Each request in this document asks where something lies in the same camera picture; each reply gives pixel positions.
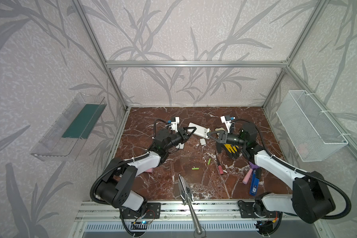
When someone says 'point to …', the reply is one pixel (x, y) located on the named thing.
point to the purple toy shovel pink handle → (151, 170)
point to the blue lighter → (255, 185)
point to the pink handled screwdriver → (220, 168)
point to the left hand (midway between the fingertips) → (198, 127)
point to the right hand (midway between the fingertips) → (209, 131)
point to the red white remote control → (180, 146)
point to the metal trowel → (187, 196)
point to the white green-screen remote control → (201, 131)
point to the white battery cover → (203, 142)
